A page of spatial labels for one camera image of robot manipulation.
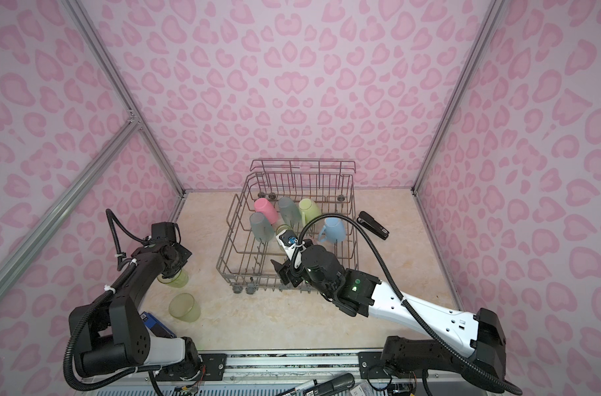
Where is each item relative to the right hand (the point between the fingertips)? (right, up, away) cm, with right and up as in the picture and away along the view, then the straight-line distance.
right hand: (283, 251), depth 68 cm
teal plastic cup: (-10, +4, +26) cm, 28 cm away
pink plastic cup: (-11, +13, +30) cm, 34 cm away
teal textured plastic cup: (0, +11, +30) cm, 32 cm away
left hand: (-38, -5, +20) cm, 43 cm away
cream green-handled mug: (+7, +11, +28) cm, 31 cm away
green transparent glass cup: (-3, +5, +24) cm, 25 cm away
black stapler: (+34, +5, +38) cm, 51 cm away
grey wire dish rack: (+9, +17, +46) cm, 50 cm away
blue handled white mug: (+16, +3, +24) cm, 29 cm away
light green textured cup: (-34, -20, +12) cm, 41 cm away
